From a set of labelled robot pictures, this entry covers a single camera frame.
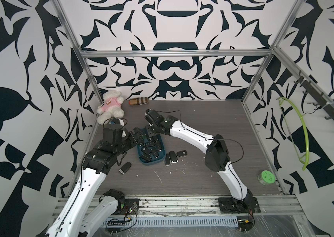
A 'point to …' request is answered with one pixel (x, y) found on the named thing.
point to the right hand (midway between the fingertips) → (149, 127)
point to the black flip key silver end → (167, 160)
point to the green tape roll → (266, 177)
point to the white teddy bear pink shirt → (111, 107)
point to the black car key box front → (146, 157)
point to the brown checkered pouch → (139, 101)
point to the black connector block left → (114, 226)
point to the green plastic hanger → (306, 163)
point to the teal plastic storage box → (148, 138)
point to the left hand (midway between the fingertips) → (137, 132)
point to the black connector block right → (244, 225)
